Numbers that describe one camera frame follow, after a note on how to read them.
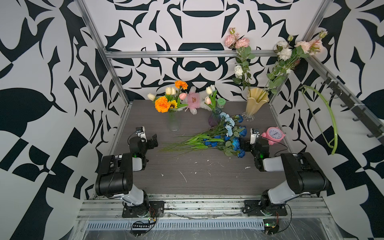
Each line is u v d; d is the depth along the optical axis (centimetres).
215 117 99
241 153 89
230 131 90
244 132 94
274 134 99
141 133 80
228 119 97
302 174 47
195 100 111
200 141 96
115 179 45
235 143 89
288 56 81
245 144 85
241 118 105
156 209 74
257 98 100
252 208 74
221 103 115
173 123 108
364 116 55
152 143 85
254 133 83
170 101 87
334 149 67
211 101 91
